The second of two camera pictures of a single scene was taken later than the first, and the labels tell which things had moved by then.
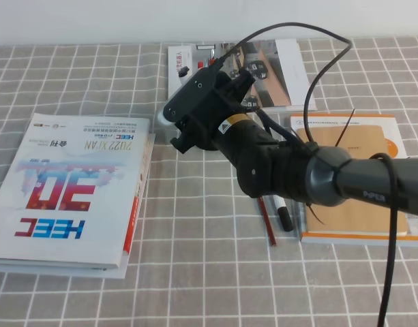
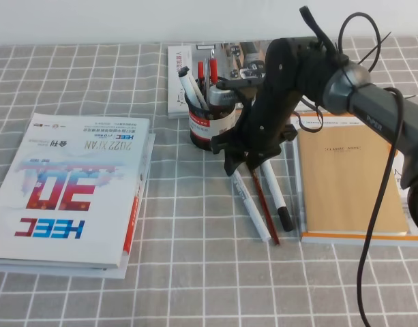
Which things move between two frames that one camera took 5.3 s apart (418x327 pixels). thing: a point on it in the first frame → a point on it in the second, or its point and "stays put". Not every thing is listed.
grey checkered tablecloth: (202, 256) stays put
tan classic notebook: (349, 216) stays put
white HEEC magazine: (65, 200) stays put
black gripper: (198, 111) → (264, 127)
